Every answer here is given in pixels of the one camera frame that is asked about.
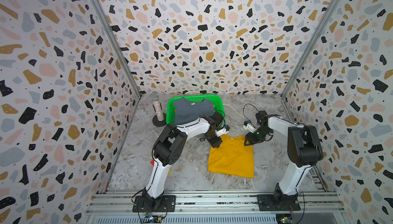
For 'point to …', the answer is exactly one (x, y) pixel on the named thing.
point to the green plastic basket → (216, 99)
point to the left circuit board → (153, 219)
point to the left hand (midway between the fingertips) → (218, 142)
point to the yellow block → (170, 171)
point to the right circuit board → (284, 218)
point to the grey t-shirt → (186, 112)
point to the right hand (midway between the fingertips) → (249, 142)
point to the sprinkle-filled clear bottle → (154, 96)
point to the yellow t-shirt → (232, 157)
